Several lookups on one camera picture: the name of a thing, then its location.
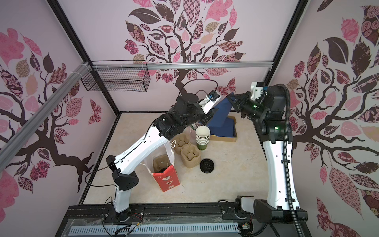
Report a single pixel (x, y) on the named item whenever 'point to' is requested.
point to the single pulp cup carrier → (161, 163)
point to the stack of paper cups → (202, 137)
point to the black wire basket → (118, 79)
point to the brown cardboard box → (230, 139)
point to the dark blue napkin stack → (227, 130)
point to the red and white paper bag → (169, 179)
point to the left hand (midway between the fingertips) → (211, 106)
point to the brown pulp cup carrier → (190, 153)
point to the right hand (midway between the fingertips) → (226, 95)
